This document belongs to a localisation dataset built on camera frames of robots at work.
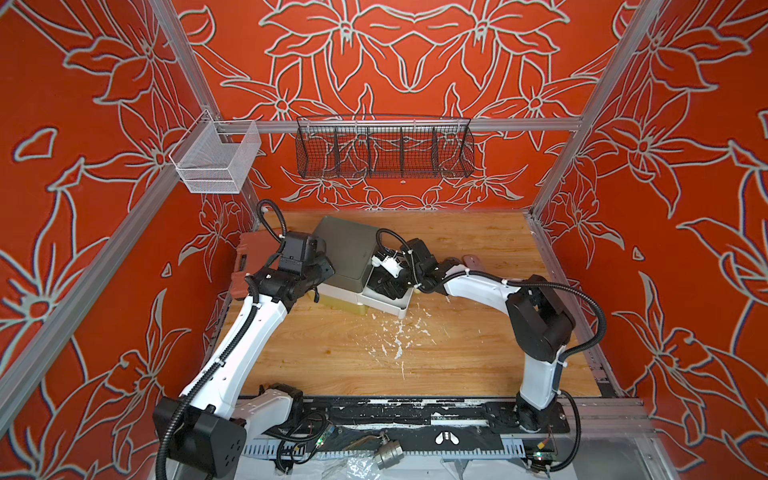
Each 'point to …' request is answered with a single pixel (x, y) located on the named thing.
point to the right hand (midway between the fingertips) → (380, 276)
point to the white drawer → (373, 299)
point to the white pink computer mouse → (472, 262)
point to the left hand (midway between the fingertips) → (327, 261)
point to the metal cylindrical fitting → (389, 455)
